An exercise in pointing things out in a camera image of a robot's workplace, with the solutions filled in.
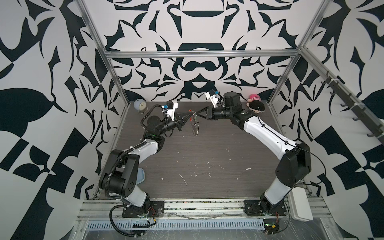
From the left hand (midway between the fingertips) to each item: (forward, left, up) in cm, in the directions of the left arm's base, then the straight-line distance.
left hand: (193, 110), depth 73 cm
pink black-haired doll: (+25, -45, -24) cm, 57 cm away
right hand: (0, -2, -2) cm, 3 cm away
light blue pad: (-21, +29, -29) cm, 46 cm away
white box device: (-38, -49, -27) cm, 68 cm away
